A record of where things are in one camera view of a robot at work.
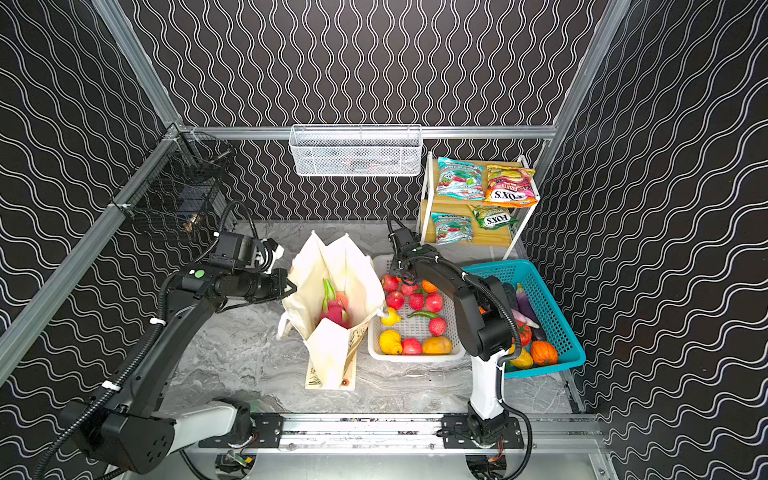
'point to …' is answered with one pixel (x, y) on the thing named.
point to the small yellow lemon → (392, 319)
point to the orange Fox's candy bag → (510, 187)
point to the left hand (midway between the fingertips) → (302, 287)
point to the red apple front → (411, 346)
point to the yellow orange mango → (437, 345)
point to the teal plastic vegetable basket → (548, 317)
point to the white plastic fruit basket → (419, 324)
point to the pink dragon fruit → (335, 305)
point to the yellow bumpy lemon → (390, 342)
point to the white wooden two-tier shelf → (476, 203)
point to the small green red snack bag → (451, 228)
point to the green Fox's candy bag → (489, 217)
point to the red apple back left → (390, 283)
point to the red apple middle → (395, 300)
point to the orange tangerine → (429, 287)
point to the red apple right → (433, 302)
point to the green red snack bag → (458, 179)
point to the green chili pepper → (423, 313)
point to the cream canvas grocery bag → (330, 353)
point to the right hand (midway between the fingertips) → (404, 270)
